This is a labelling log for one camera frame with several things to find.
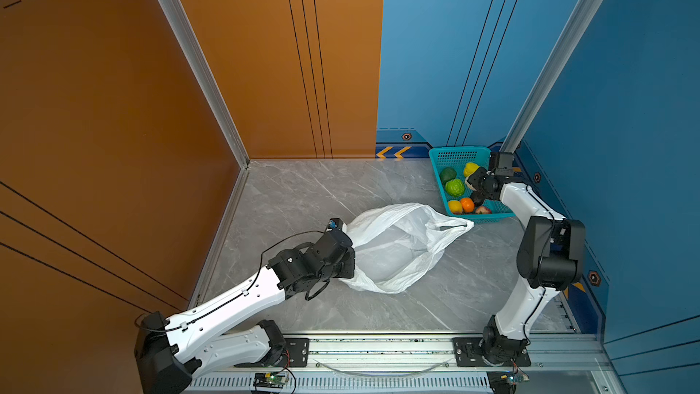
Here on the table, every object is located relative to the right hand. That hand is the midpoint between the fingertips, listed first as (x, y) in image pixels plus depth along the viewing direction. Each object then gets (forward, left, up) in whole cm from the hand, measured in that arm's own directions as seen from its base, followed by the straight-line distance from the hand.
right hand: (476, 178), depth 98 cm
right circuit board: (-58, +4, -14) cm, 60 cm away
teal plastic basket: (+11, +5, -5) cm, 13 cm away
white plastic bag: (-20, +29, -12) cm, 38 cm away
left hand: (-32, +43, +3) cm, 54 cm away
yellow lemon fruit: (+11, -2, -6) cm, 12 cm away
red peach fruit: (-8, -3, -9) cm, 12 cm away
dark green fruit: (+8, +7, -7) cm, 13 cm away
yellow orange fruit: (-7, +7, -7) cm, 13 cm away
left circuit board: (-59, +65, -13) cm, 89 cm away
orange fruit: (-6, +2, -7) cm, 10 cm away
